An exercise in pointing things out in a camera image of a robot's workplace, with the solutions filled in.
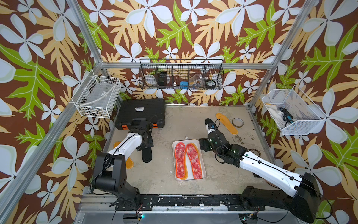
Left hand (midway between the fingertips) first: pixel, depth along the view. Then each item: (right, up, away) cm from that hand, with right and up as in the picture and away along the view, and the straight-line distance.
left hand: (148, 142), depth 91 cm
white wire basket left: (-27, +29, -12) cm, 42 cm away
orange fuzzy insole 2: (+25, -17, -7) cm, 32 cm away
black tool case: (-18, +20, +20) cm, 33 cm away
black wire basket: (+22, +47, +5) cm, 53 cm away
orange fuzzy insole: (-11, -13, -3) cm, 17 cm away
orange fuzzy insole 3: (+59, +13, +17) cm, 63 cm away
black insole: (0, -6, -6) cm, 9 cm away
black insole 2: (+45, +14, +20) cm, 51 cm away
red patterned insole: (+21, -9, -3) cm, 23 cm away
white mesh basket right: (+87, +19, -13) cm, 90 cm away
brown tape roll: (+67, +13, +17) cm, 71 cm away
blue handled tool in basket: (+81, +17, -15) cm, 84 cm away
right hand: (+35, +5, -11) cm, 37 cm away
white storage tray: (+27, -12, -4) cm, 30 cm away
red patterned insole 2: (+30, -6, 0) cm, 31 cm away
